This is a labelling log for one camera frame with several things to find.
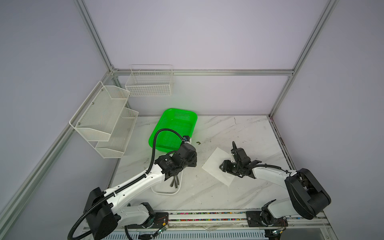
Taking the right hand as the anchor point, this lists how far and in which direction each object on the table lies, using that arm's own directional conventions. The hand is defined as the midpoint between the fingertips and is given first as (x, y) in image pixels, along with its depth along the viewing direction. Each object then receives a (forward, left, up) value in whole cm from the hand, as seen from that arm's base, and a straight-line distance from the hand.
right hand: (221, 167), depth 90 cm
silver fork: (-10, +29, -2) cm, 31 cm away
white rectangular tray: (-12, +34, -1) cm, 36 cm away
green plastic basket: (+39, +28, -1) cm, 48 cm away
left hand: (-1, +17, +15) cm, 23 cm away
